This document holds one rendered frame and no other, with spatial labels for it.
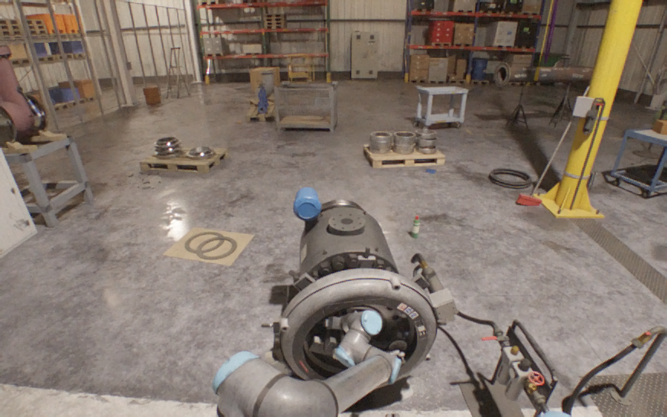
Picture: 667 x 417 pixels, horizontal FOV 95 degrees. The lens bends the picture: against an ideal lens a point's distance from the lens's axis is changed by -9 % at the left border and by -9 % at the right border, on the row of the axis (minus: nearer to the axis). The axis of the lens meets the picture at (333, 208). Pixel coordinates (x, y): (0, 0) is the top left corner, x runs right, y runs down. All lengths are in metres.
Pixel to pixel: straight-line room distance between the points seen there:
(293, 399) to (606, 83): 4.32
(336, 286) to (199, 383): 1.29
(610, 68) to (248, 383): 4.38
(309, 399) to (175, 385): 1.77
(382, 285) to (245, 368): 0.80
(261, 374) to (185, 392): 1.65
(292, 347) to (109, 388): 1.38
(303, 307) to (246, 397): 0.76
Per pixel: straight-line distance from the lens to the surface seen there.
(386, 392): 2.27
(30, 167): 4.72
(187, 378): 2.49
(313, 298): 1.48
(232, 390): 0.83
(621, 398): 2.78
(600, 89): 4.58
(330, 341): 1.53
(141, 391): 2.55
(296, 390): 0.78
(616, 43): 4.56
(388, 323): 1.78
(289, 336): 1.60
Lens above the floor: 1.89
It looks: 27 degrees down
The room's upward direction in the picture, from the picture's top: straight up
